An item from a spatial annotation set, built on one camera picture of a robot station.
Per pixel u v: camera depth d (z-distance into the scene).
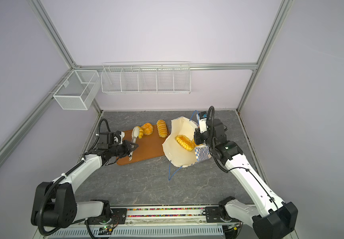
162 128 1.05
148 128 1.04
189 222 0.74
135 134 0.90
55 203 0.41
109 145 0.70
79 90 0.97
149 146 1.04
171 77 1.05
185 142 0.96
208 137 0.61
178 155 0.89
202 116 0.63
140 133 0.94
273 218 0.37
